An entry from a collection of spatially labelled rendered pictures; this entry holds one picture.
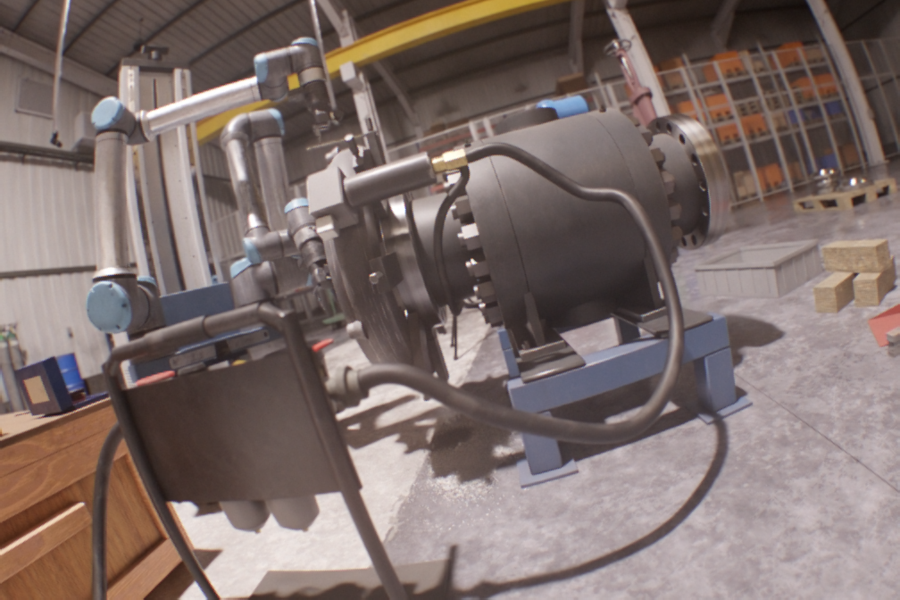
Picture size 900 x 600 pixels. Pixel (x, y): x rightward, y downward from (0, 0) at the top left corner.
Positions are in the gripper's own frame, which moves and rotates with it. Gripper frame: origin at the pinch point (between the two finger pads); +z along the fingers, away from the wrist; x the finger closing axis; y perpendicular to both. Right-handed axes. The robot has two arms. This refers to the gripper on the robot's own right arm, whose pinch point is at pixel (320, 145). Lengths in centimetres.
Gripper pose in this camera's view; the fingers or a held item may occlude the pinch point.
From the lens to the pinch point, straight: 136.1
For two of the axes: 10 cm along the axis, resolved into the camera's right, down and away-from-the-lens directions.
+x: -3.5, 0.3, 9.4
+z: 2.8, 9.6, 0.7
